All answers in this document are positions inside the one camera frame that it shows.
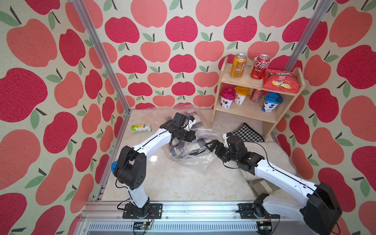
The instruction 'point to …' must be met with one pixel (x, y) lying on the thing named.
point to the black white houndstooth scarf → (247, 133)
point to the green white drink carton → (141, 128)
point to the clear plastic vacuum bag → (195, 153)
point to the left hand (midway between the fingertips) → (197, 139)
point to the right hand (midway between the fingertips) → (209, 150)
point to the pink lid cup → (227, 95)
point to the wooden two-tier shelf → (252, 110)
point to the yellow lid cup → (241, 92)
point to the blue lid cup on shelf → (272, 100)
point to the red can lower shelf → (255, 95)
